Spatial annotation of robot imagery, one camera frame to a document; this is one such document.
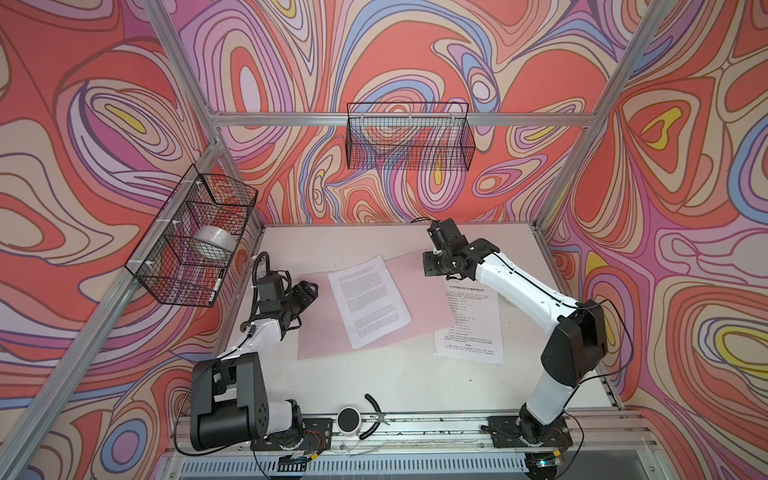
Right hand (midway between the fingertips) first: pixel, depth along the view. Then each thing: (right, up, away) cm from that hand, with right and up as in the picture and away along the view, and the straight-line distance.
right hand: (434, 269), depth 86 cm
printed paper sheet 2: (+14, -20, +5) cm, 24 cm away
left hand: (-36, -6, +4) cm, 37 cm away
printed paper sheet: (-20, -11, +10) cm, 25 cm away
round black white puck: (-23, -36, -14) cm, 46 cm away
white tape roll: (-57, +7, -14) cm, 59 cm away
